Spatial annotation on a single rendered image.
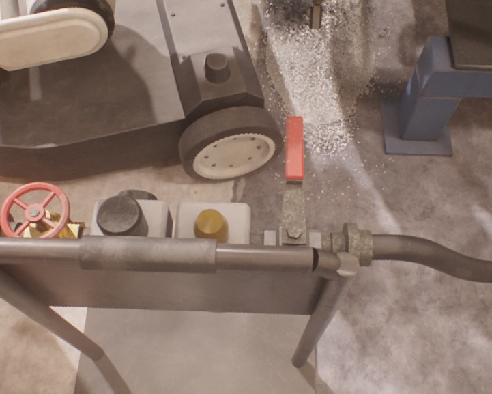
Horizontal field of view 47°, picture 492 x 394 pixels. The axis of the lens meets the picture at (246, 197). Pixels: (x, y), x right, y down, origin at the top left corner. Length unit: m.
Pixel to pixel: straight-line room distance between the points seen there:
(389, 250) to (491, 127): 0.73
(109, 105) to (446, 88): 0.62
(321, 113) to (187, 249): 0.80
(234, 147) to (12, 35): 0.42
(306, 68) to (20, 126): 0.62
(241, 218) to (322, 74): 0.73
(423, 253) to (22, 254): 0.42
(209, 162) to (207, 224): 0.52
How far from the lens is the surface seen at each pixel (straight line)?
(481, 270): 0.77
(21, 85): 1.16
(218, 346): 1.05
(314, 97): 1.28
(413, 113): 1.16
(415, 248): 0.66
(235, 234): 0.62
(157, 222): 0.64
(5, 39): 1.04
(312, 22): 1.07
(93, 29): 1.03
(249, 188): 1.16
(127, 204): 0.60
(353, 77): 1.33
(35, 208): 0.63
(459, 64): 1.06
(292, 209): 0.63
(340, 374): 1.07
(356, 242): 0.64
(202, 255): 0.50
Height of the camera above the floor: 1.04
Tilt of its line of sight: 65 degrees down
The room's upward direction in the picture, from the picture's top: straight up
